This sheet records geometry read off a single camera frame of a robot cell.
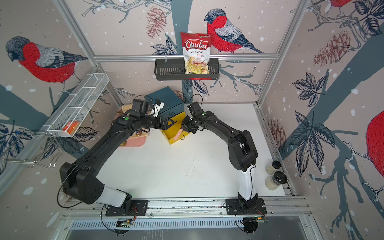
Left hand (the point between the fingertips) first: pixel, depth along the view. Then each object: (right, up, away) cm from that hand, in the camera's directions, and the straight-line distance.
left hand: (170, 118), depth 79 cm
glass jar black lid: (+56, -25, -1) cm, 61 cm away
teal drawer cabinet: (0, +8, +12) cm, 15 cm away
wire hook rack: (-45, -7, -19) cm, 49 cm away
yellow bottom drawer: (-3, -10, +22) cm, 24 cm away
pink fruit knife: (+3, -10, +7) cm, 13 cm away
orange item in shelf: (-42, -3, -14) cm, 44 cm away
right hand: (+4, -5, +11) cm, 12 cm away
